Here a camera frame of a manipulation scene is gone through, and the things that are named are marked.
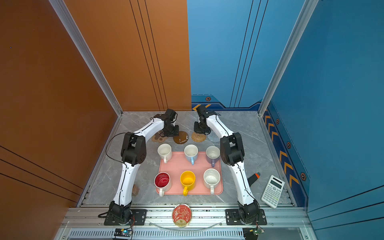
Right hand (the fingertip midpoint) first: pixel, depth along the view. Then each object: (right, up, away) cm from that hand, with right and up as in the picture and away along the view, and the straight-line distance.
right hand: (196, 131), depth 103 cm
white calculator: (+42, -32, -23) cm, 57 cm away
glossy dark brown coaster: (-10, -5, +1) cm, 11 cm away
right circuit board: (+27, -47, -33) cm, 63 cm away
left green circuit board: (-35, -47, -32) cm, 67 cm away
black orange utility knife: (+32, -26, -20) cm, 46 cm away
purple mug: (+10, -14, -9) cm, 20 cm away
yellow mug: (-5, -26, -19) cm, 33 cm away
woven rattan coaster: (+2, -4, +2) cm, 5 cm away
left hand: (-13, -1, +3) cm, 13 cm away
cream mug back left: (-19, -12, -12) cm, 25 cm away
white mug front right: (+9, -26, -19) cm, 34 cm away
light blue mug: (-3, -12, -12) cm, 17 cm away
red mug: (-19, -27, -21) cm, 39 cm away
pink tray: (-12, -21, -8) cm, 25 cm away
